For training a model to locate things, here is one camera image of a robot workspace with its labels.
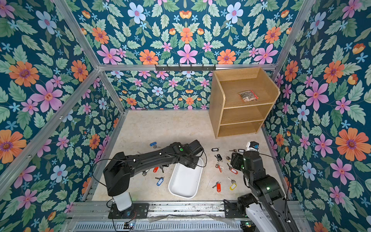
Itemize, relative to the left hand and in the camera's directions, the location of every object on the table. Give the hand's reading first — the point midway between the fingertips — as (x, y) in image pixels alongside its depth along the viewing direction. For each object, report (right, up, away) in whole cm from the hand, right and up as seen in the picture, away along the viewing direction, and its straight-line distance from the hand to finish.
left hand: (196, 163), depth 82 cm
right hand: (+20, +8, -10) cm, 24 cm away
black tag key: (+29, +5, +13) cm, 32 cm away
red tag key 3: (+13, -13, 0) cm, 19 cm away
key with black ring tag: (+15, +1, +11) cm, 18 cm away
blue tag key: (-29, +8, +16) cm, 35 cm away
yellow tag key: (+21, -13, 0) cm, 25 cm away
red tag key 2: (+22, -6, +6) cm, 24 cm away
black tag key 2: (+13, +6, +14) cm, 19 cm away
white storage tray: (-7, -11, 0) cm, 13 cm away
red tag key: (+13, -4, +7) cm, 15 cm away
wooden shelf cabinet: (+25, +36, 0) cm, 44 cm away
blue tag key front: (-21, -10, +2) cm, 24 cm away
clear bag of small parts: (+30, +39, -1) cm, 49 cm away
